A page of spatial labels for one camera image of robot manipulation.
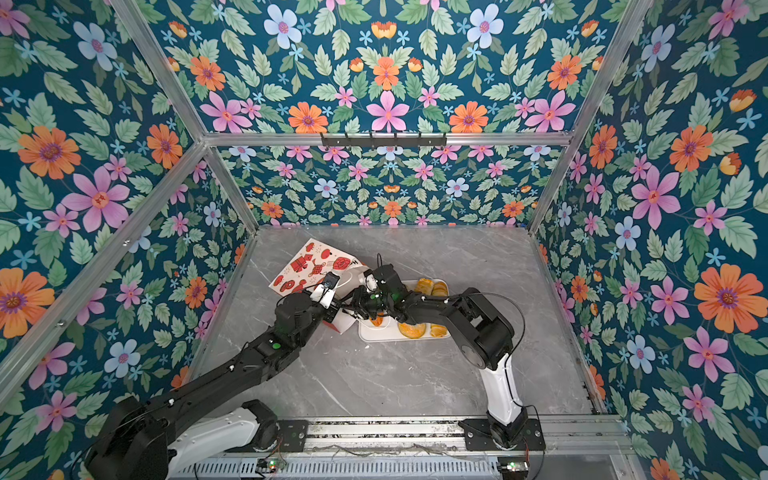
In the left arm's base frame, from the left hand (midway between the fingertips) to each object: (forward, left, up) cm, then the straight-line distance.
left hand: (335, 276), depth 78 cm
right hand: (-2, +1, -11) cm, 11 cm away
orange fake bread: (-4, -9, -20) cm, 22 cm away
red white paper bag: (+9, +11, -9) cm, 17 cm away
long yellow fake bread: (+6, -31, -20) cm, 37 cm away
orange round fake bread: (-9, -20, -19) cm, 29 cm away
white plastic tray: (-8, -13, -17) cm, 23 cm away
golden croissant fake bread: (+7, -25, -18) cm, 32 cm away
